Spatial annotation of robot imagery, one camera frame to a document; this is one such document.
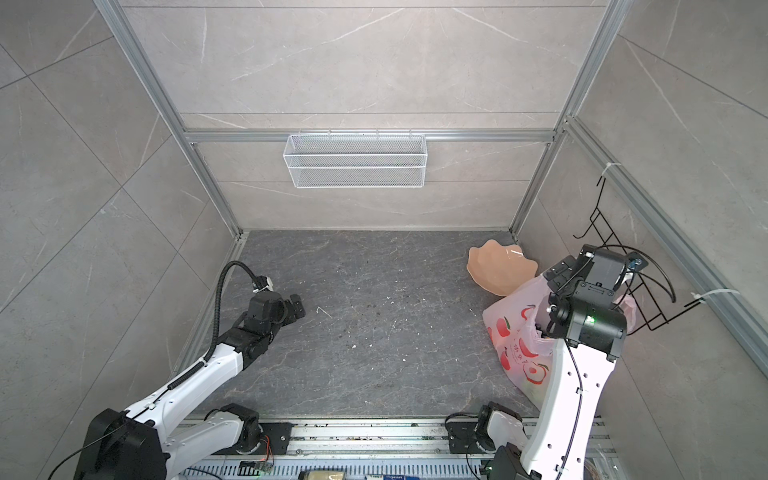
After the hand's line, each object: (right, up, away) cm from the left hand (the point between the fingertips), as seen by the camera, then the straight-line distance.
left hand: (286, 296), depth 85 cm
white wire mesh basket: (+19, +44, +15) cm, 50 cm away
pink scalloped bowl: (+70, +7, +19) cm, 73 cm away
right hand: (+71, +7, -23) cm, 75 cm away
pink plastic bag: (+64, -7, -7) cm, 65 cm away
